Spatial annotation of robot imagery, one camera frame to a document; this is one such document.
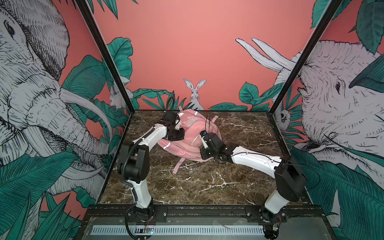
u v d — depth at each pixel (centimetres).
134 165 49
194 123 101
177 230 70
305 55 86
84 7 69
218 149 65
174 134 80
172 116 76
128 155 46
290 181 45
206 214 76
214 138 65
